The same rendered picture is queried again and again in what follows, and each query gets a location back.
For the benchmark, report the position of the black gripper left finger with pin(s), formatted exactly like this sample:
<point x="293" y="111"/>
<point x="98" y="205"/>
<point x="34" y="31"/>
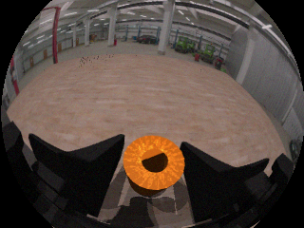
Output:
<point x="87" y="170"/>

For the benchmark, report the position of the orange cylinder with d-shaped hole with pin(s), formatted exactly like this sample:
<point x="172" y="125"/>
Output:
<point x="152" y="163"/>

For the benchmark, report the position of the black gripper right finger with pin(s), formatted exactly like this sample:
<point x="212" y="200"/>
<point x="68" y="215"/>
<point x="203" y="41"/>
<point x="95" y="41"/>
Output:
<point x="211" y="182"/>

